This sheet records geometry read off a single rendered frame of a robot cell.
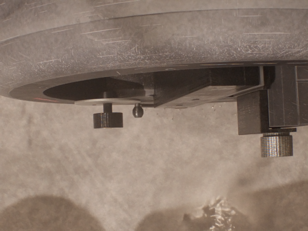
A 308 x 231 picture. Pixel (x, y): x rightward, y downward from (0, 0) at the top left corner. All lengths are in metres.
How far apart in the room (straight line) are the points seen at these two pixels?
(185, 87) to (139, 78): 0.24
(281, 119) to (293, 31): 0.18
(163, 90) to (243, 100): 0.21
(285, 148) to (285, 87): 0.08
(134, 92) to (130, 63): 0.42
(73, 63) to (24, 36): 0.07
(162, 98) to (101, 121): 0.11
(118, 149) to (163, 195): 0.15
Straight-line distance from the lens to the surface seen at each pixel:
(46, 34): 0.73
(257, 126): 0.82
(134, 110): 1.15
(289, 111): 0.83
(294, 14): 0.67
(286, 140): 0.85
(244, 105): 0.87
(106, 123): 1.10
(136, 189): 1.59
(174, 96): 0.96
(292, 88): 0.83
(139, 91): 1.12
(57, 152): 1.59
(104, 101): 1.09
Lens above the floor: 1.59
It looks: 83 degrees down
